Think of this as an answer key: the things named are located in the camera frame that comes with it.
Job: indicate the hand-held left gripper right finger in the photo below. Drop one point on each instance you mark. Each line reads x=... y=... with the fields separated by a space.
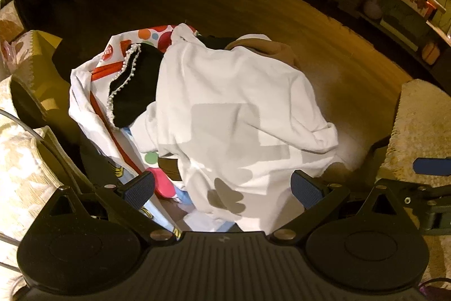
x=304 y=190

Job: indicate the beige patterned sofa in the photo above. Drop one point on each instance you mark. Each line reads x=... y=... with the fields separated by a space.
x=24 y=163

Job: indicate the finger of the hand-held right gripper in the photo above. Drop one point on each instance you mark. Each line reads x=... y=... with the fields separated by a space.
x=431 y=166
x=422 y=195

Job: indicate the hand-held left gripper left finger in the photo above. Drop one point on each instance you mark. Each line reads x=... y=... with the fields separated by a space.
x=141 y=190

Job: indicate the pink jar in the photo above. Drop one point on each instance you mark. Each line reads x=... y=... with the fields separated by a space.
x=430 y=52

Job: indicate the polka dot white garment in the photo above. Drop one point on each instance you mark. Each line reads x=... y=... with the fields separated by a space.
x=91 y=100

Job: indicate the white printed sweatshirt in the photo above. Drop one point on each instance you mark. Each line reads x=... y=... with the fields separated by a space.
x=239 y=117

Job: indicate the white round vase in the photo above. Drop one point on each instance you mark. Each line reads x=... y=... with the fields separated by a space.
x=372 y=8

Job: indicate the light blue cloth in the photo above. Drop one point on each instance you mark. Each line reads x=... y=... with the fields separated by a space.
x=183 y=197

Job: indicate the pink cloth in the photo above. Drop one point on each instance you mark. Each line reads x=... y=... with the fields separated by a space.
x=162 y=181

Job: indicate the black garment with pearl trim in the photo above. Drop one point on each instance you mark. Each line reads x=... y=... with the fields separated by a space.
x=135 y=86

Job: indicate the tan brown garment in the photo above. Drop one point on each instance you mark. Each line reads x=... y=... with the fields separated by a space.
x=267 y=47

